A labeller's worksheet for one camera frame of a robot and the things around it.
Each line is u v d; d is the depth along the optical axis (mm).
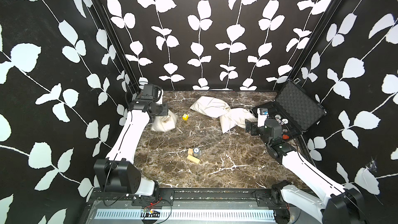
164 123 748
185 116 1028
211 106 1000
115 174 402
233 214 702
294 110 982
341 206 391
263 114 701
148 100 602
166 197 742
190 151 867
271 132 612
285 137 941
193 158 858
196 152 833
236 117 950
